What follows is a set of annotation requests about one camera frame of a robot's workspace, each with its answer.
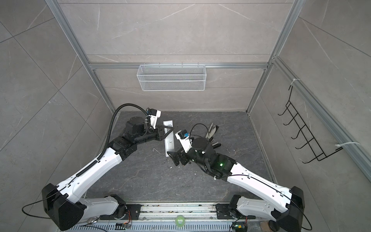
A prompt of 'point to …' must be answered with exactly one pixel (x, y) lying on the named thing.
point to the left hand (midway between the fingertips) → (172, 125)
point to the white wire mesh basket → (172, 77)
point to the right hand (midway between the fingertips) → (175, 145)
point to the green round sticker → (180, 221)
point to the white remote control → (169, 139)
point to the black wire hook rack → (318, 153)
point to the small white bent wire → (153, 150)
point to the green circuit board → (239, 226)
